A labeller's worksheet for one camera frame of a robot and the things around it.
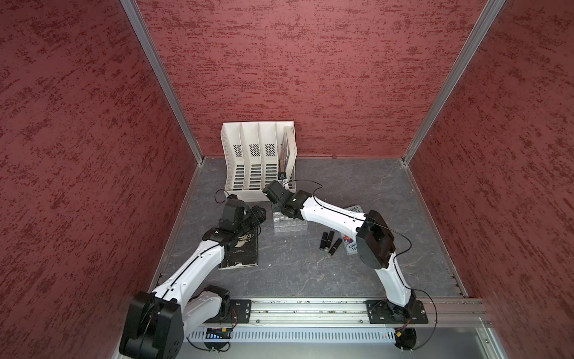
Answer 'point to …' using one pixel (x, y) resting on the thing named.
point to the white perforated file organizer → (256, 153)
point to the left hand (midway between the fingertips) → (260, 218)
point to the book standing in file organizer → (288, 151)
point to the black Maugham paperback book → (242, 249)
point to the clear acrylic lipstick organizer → (283, 224)
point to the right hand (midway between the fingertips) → (282, 201)
